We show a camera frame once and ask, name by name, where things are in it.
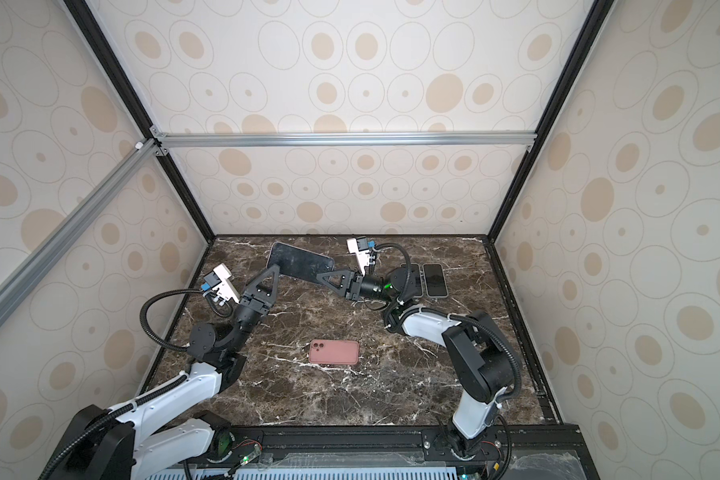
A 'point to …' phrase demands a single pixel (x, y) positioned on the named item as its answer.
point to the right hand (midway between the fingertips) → (320, 285)
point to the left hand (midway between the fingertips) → (283, 270)
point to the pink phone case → (334, 351)
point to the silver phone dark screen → (414, 288)
